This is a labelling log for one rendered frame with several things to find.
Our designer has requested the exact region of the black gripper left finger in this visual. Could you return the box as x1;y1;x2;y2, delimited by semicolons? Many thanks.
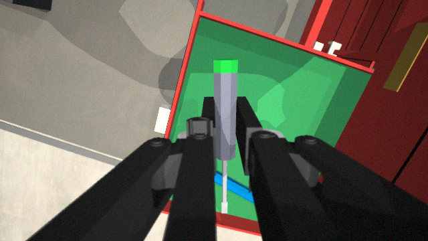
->
26;97;217;241

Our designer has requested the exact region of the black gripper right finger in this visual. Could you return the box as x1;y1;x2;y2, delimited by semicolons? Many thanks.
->
235;96;428;241

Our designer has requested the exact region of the grey screwdriver with green band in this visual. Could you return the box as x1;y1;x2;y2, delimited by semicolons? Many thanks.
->
213;59;238;214

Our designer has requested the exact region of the red box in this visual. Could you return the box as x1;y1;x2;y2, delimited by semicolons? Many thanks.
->
154;0;428;205

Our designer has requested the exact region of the blue-handled deburring tool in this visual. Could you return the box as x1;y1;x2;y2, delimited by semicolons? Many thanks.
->
215;171;254;204

